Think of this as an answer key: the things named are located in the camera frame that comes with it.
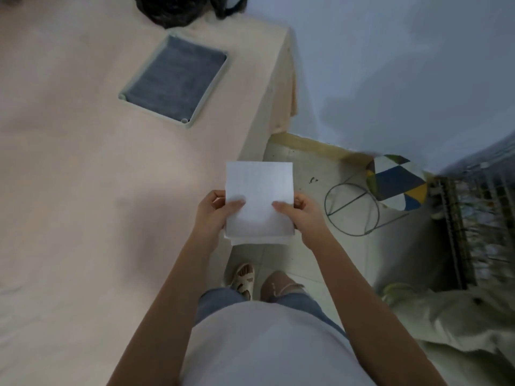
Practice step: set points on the person's right hand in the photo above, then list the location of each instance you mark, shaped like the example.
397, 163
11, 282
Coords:
310, 221

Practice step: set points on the black plastic bag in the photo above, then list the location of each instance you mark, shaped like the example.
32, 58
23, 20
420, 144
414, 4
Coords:
181, 9

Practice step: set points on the person's blue jeans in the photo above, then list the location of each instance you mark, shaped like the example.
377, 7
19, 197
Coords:
217, 301

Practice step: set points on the person's left hand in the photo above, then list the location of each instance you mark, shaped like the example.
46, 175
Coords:
211, 221

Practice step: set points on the person's right forearm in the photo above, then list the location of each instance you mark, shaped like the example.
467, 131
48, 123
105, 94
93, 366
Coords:
370, 317

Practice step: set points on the pink tablecloth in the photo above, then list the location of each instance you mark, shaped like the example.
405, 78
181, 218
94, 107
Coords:
80, 196

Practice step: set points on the grey used pad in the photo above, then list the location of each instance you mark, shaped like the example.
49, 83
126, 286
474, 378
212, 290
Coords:
175, 78

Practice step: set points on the person's left forearm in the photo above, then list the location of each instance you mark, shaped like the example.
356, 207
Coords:
169, 317

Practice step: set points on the white woven sack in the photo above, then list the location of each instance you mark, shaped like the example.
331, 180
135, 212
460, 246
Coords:
450, 317

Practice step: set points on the beige sandal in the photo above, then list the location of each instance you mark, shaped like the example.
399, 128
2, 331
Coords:
281, 287
243, 281

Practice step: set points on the white pad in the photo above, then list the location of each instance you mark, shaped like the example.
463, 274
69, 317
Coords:
259, 184

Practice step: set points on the beige plastic tray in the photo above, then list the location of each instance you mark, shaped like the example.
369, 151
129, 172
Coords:
193, 121

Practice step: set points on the patterned round stool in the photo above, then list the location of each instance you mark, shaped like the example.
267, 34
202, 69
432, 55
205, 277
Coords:
396, 182

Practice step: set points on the person's white shirt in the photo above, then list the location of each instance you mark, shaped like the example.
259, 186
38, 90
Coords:
273, 349

